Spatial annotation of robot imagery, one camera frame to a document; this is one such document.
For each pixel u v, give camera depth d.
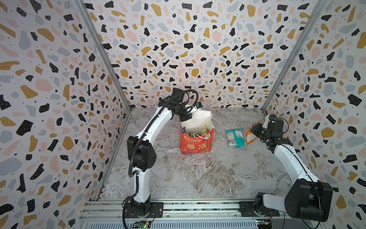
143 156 0.51
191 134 0.84
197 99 0.73
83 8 0.70
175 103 0.65
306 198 0.41
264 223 0.72
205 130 0.92
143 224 0.70
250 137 0.91
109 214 0.73
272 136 0.64
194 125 0.93
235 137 1.00
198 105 0.75
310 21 0.76
